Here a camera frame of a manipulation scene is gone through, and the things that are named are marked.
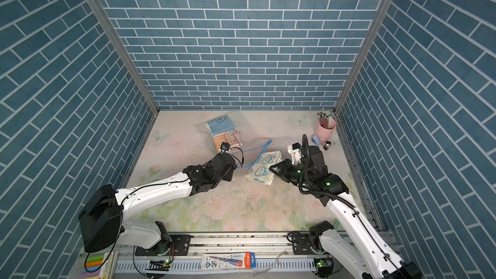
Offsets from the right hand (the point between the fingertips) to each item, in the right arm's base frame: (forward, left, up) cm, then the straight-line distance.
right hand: (272, 169), depth 72 cm
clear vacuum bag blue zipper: (+18, +10, -12) cm, 24 cm away
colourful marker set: (-33, +59, -19) cm, 70 cm away
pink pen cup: (+29, -27, -12) cm, 41 cm away
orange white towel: (+26, +23, -16) cm, 38 cm away
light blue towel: (+36, +31, -19) cm, 51 cm away
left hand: (+5, +17, -9) cm, 20 cm away
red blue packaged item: (-28, +14, -20) cm, 37 cm away
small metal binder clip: (+28, -30, -18) cm, 45 cm away
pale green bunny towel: (0, +5, -2) cm, 5 cm away
